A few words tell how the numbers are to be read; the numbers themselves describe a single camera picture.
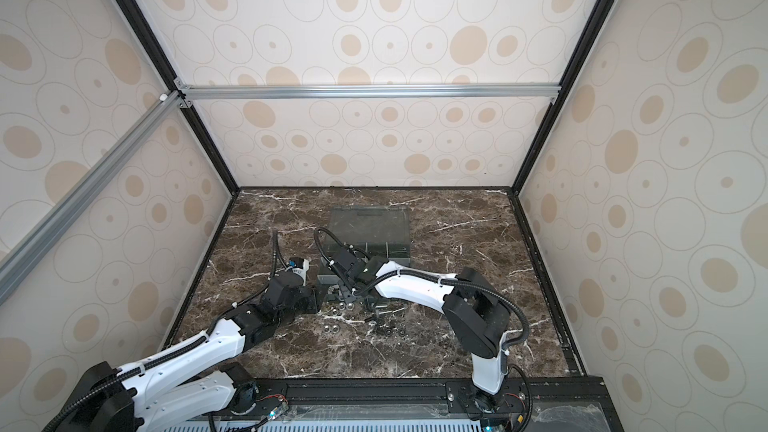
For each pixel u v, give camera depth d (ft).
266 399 2.39
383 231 3.50
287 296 2.09
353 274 2.16
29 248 1.73
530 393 2.35
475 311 1.53
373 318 2.84
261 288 2.09
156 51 2.67
